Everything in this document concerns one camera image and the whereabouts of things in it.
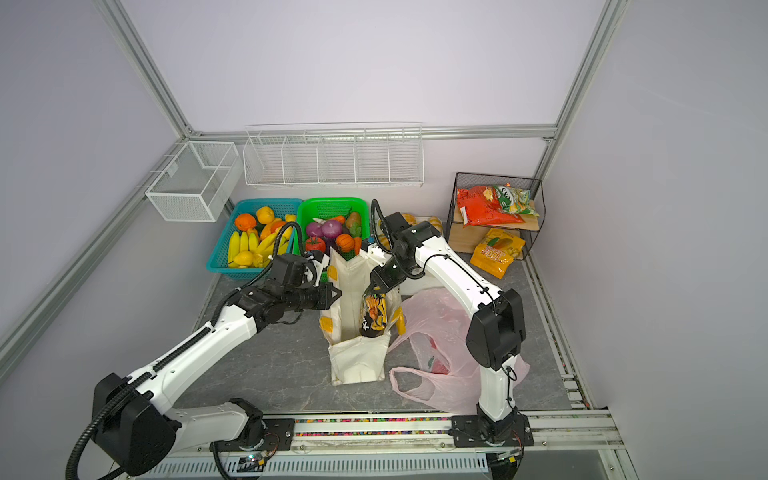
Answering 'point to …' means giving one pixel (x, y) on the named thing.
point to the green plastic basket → (311, 208)
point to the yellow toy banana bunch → (259, 248)
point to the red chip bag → (480, 205)
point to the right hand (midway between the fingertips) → (380, 288)
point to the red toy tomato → (315, 244)
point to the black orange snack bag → (374, 314)
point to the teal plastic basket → (218, 261)
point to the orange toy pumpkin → (345, 242)
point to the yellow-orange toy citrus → (265, 215)
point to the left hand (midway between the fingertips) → (340, 296)
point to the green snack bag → (516, 200)
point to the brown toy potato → (354, 225)
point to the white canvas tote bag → (355, 358)
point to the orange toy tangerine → (245, 222)
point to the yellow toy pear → (243, 258)
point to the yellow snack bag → (497, 252)
